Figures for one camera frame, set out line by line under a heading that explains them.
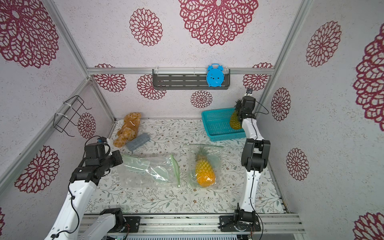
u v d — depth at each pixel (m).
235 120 1.05
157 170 0.81
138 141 1.03
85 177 0.50
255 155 0.60
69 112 0.79
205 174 0.80
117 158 0.67
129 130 0.94
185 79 0.94
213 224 0.76
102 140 0.67
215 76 0.89
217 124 1.17
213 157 0.95
